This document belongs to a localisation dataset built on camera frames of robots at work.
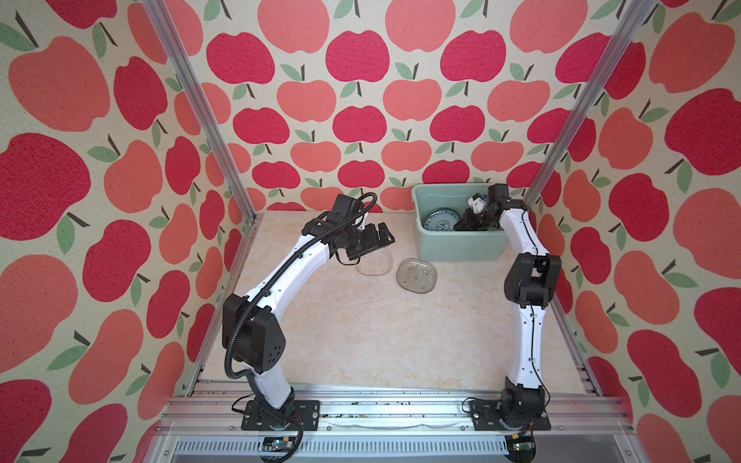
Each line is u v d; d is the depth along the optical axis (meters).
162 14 0.70
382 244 0.72
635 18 0.69
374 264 1.06
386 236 0.74
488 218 0.88
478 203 0.99
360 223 0.70
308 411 0.75
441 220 1.07
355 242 0.69
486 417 0.73
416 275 1.01
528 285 0.65
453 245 1.06
